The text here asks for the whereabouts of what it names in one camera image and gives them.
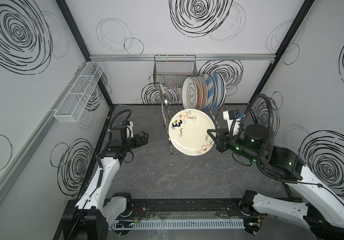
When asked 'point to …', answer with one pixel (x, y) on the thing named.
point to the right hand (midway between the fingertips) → (206, 132)
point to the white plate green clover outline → (189, 92)
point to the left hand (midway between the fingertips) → (142, 136)
